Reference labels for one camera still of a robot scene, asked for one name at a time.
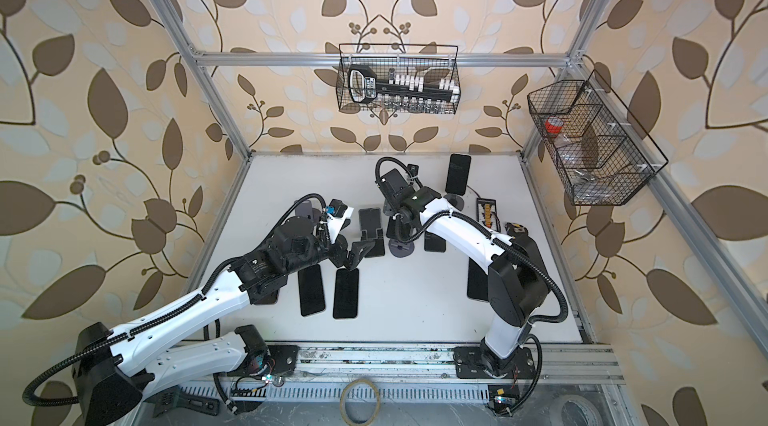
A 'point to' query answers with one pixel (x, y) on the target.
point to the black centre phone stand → (371, 231)
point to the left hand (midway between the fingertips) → (363, 230)
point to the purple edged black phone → (477, 282)
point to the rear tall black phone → (458, 173)
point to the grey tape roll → (555, 417)
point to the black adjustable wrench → (174, 400)
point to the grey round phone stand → (306, 209)
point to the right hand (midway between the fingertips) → (401, 206)
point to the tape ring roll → (377, 399)
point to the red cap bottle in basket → (553, 124)
